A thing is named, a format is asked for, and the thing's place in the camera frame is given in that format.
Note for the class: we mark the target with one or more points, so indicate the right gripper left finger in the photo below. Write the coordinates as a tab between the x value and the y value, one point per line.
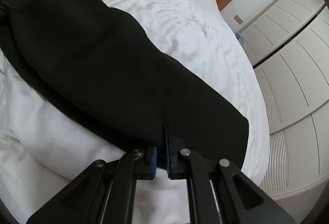
103	193

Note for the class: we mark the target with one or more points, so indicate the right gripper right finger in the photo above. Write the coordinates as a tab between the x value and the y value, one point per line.
219	192

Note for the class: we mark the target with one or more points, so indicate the black pants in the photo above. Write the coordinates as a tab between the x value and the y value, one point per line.
95	64

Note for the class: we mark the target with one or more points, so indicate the white bed sheet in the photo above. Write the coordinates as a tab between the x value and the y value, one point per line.
42	150

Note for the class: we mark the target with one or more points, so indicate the blue patterned item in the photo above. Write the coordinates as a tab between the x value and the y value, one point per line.
240	38

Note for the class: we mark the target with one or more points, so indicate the cream louvered wardrobe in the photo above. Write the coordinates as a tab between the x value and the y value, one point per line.
287	45

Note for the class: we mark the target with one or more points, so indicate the beige wall socket right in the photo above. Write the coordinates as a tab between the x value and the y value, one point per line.
238	19

